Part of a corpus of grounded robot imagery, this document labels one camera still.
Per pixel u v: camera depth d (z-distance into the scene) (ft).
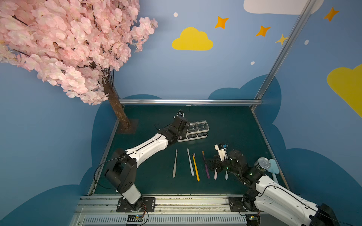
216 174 2.80
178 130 2.13
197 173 2.82
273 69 3.16
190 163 2.96
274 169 2.89
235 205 2.42
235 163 2.05
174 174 2.78
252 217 2.40
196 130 3.16
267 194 1.74
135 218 2.39
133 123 3.57
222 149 2.34
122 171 1.44
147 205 2.46
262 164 2.76
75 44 1.41
